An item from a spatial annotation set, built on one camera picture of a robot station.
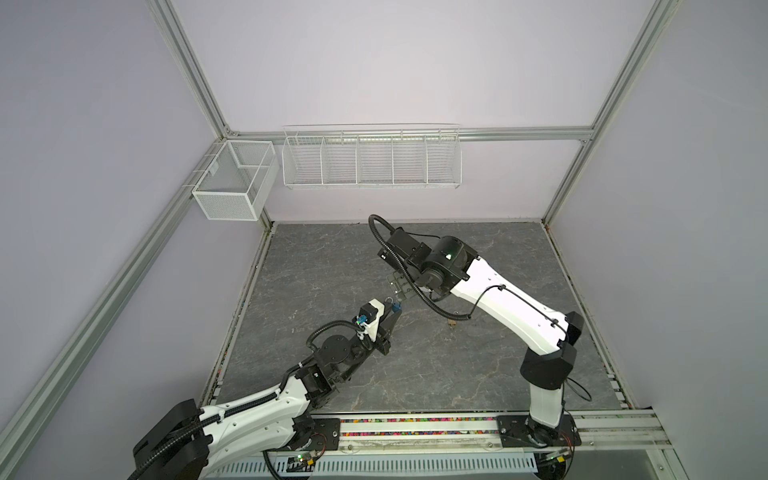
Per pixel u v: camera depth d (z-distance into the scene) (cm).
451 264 46
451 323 94
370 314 59
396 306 71
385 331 65
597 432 76
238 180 102
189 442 42
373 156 98
